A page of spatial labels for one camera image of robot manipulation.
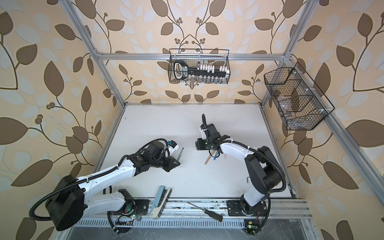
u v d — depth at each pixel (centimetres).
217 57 91
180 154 81
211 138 71
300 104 73
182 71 84
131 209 72
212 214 72
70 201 41
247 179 84
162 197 75
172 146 74
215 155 94
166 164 71
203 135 82
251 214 72
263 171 45
